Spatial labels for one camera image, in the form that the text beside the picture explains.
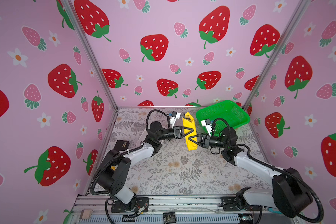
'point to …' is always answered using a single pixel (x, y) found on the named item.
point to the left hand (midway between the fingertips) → (192, 133)
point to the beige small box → (86, 214)
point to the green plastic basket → (235, 115)
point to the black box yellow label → (121, 145)
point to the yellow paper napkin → (189, 121)
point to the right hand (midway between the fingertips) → (189, 139)
